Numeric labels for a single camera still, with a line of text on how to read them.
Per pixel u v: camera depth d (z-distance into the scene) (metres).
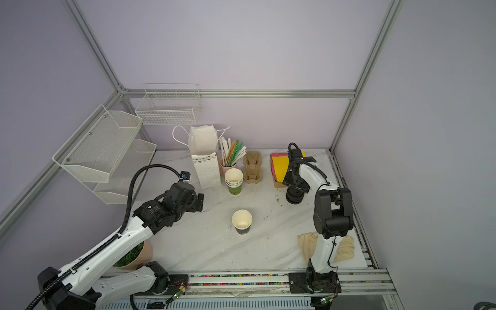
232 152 0.98
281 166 1.08
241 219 0.86
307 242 0.84
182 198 0.57
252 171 1.04
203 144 1.04
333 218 0.50
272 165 1.09
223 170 0.99
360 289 0.74
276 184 1.01
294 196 0.95
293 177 0.82
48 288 0.37
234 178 0.94
